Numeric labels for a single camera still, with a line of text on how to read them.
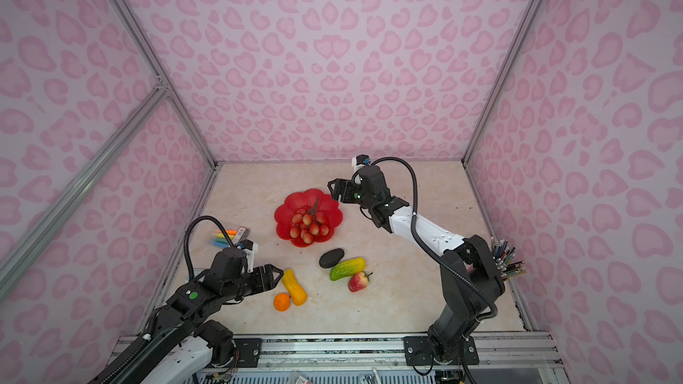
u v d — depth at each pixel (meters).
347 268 0.84
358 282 0.83
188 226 1.07
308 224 0.93
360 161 0.76
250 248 0.73
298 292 0.81
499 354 0.73
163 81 0.91
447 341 0.61
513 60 0.86
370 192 0.66
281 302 0.80
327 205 1.02
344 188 0.75
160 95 0.89
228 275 0.59
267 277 0.70
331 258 0.88
